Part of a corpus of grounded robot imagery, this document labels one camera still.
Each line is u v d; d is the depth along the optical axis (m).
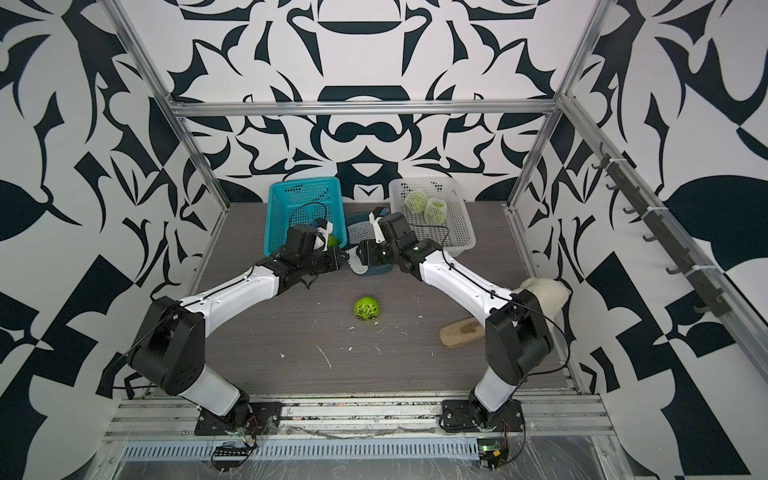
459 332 0.85
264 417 0.74
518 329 0.47
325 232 0.80
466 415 0.75
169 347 0.44
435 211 1.08
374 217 0.77
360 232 1.05
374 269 0.88
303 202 1.18
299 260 0.69
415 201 1.12
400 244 0.64
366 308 0.87
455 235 1.08
